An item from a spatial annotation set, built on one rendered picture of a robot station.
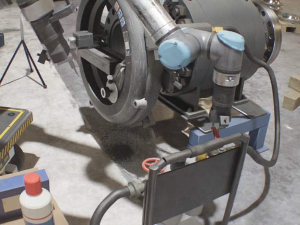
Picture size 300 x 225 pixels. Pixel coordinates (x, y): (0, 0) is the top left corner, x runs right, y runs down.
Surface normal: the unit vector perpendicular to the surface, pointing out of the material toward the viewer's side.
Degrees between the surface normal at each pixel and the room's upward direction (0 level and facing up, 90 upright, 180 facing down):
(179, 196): 90
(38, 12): 91
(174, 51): 93
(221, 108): 99
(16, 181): 13
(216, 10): 42
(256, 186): 0
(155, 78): 93
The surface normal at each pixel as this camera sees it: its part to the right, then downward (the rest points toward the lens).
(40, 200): 0.47, -0.44
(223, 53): -0.47, 0.36
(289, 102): -0.70, 0.28
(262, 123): 0.52, 0.40
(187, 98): -0.85, 0.19
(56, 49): -0.07, 0.24
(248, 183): 0.05, -0.90
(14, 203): 0.49, 0.58
